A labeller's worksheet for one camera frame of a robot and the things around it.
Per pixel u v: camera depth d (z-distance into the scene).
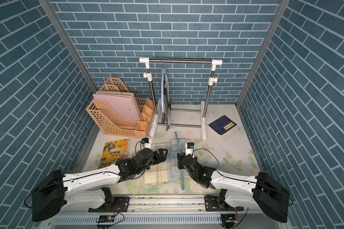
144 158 0.59
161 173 0.83
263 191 0.43
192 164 0.60
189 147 0.71
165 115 0.87
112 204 0.67
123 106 0.89
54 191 0.40
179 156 0.77
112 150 0.93
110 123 0.91
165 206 0.74
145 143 0.72
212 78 0.79
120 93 0.85
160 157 0.72
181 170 0.77
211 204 0.73
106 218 0.72
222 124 1.09
